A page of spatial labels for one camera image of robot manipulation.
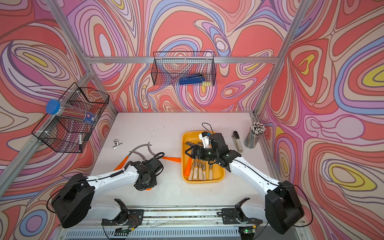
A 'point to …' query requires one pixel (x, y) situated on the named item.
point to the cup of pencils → (254, 136)
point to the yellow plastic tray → (219, 175)
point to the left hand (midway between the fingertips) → (153, 187)
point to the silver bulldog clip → (116, 143)
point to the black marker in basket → (80, 145)
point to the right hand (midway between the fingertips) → (191, 157)
